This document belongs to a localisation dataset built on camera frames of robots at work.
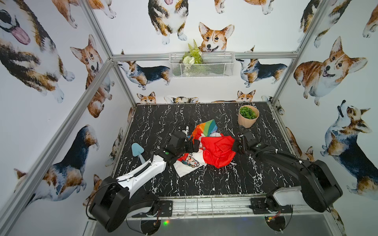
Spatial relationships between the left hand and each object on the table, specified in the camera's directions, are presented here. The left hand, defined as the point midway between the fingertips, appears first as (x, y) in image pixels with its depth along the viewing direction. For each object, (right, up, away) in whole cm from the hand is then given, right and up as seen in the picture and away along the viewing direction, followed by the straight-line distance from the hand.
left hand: (195, 139), depth 84 cm
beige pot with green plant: (+35, +14, +14) cm, 40 cm away
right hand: (+22, -4, +5) cm, 23 cm away
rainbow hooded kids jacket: (+12, -7, +7) cm, 16 cm away
